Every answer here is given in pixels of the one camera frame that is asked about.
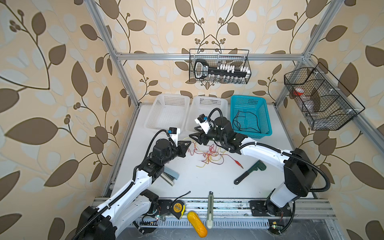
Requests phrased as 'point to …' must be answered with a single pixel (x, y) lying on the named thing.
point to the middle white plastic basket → (204, 104)
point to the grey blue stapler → (169, 175)
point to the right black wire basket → (327, 104)
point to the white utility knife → (210, 218)
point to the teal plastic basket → (249, 115)
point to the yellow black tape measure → (177, 207)
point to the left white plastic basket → (169, 110)
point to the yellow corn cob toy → (197, 223)
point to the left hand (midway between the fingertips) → (191, 141)
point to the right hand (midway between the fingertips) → (193, 132)
